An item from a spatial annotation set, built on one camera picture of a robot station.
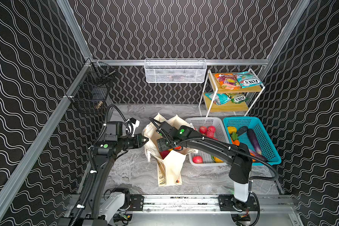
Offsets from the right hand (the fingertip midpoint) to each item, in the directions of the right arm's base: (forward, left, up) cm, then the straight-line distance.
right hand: (164, 144), depth 81 cm
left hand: (-3, +6, +11) cm, 13 cm away
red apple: (-5, -20, -9) cm, 22 cm away
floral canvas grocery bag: (-12, -3, -7) cm, 14 cm away
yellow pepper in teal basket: (+19, -46, -11) cm, 51 cm away
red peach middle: (+13, -29, -9) cm, 33 cm away
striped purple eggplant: (+1, -60, -14) cm, 61 cm away
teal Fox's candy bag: (+32, -49, +22) cm, 62 cm away
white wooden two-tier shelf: (+31, -29, +18) cm, 46 cm away
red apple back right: (+19, -32, -11) cm, 39 cm away
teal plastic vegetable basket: (+2, -64, -10) cm, 65 cm away
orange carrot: (+12, -47, -13) cm, 51 cm away
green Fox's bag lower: (+37, -51, +3) cm, 63 cm away
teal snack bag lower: (+34, -36, +4) cm, 50 cm away
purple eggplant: (+11, -60, -13) cm, 62 cm away
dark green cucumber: (+19, -54, -12) cm, 58 cm away
